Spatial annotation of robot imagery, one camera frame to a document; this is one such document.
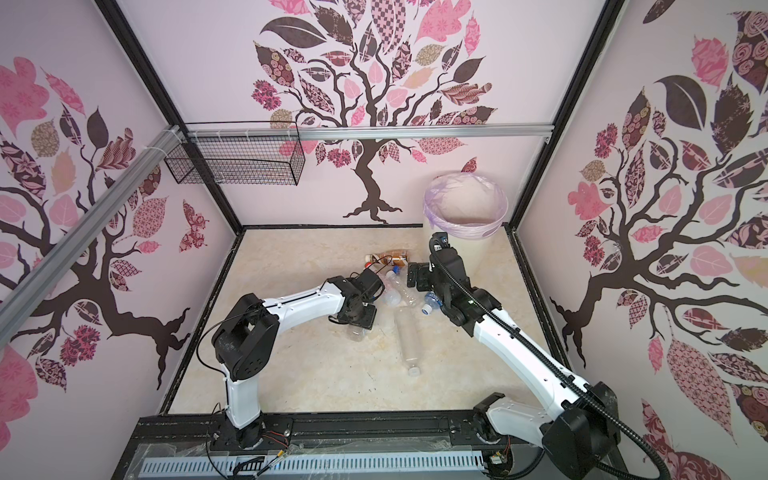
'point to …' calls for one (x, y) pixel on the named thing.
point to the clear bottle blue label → (432, 302)
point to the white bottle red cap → (392, 294)
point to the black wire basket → (242, 153)
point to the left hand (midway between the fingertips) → (362, 323)
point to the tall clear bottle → (408, 321)
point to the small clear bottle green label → (355, 333)
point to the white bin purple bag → (469, 208)
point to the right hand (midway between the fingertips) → (427, 259)
